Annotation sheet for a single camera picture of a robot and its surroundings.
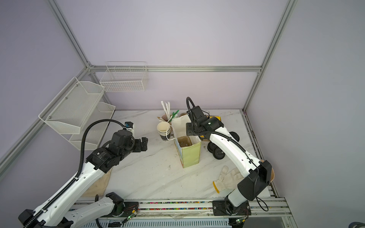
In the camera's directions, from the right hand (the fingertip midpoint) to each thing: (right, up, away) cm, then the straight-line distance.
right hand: (190, 128), depth 78 cm
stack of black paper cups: (-17, -1, +16) cm, 23 cm away
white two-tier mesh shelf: (-67, +15, +5) cm, 68 cm away
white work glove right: (+23, -32, +6) cm, 40 cm away
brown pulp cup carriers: (-4, +8, +4) cm, 10 cm away
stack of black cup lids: (+18, -17, +13) cm, 28 cm away
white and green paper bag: (-1, -9, -8) cm, 12 cm away
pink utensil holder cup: (-19, +7, +26) cm, 33 cm away
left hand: (-28, -7, -4) cm, 29 cm away
